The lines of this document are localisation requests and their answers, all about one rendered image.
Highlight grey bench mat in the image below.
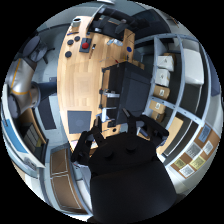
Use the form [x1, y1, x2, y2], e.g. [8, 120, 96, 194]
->
[67, 110, 92, 134]

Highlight black office chair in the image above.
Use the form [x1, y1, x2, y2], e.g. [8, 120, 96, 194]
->
[22, 35, 56, 65]

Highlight wooden drawer cabinet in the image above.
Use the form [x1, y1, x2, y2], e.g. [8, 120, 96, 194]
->
[18, 108, 49, 164]

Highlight large brown cardboard box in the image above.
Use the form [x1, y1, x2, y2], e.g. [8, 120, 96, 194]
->
[156, 114, 184, 155]

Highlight wooden handled brush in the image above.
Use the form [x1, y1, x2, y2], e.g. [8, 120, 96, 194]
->
[89, 44, 96, 59]

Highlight brown panelled door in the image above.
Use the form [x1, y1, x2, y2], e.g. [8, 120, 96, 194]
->
[49, 147, 88, 214]

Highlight white cardboard box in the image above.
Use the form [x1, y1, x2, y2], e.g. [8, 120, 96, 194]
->
[155, 68, 171, 87]
[157, 55, 175, 72]

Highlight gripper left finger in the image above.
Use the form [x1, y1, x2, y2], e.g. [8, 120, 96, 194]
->
[70, 117, 108, 163]

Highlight blue poster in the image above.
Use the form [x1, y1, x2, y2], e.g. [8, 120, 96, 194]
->
[1, 119, 29, 154]

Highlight cork notice board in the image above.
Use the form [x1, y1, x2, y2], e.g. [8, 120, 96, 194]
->
[170, 123, 221, 179]

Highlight silver latch lever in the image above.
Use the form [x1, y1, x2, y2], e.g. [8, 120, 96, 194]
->
[102, 89, 120, 98]
[95, 107, 118, 122]

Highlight dark floor mat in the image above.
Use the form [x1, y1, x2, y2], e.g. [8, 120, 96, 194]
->
[38, 96, 57, 130]

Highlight dark grey hard transit case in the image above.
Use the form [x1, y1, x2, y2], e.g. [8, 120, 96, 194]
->
[101, 61, 153, 126]

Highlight grey shelf unit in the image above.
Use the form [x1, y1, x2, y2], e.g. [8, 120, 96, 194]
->
[134, 33, 213, 159]

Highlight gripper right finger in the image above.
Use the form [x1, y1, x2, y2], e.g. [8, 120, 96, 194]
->
[122, 108, 170, 146]

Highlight large white box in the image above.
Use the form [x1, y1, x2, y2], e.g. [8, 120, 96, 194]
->
[182, 48, 205, 86]

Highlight grey tape roll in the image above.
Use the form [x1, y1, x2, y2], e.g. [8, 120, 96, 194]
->
[71, 18, 82, 28]

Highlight red emergency stop button box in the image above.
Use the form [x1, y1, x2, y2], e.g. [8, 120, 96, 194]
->
[79, 37, 92, 53]

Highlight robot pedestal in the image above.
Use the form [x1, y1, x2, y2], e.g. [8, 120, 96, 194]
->
[35, 81, 58, 96]

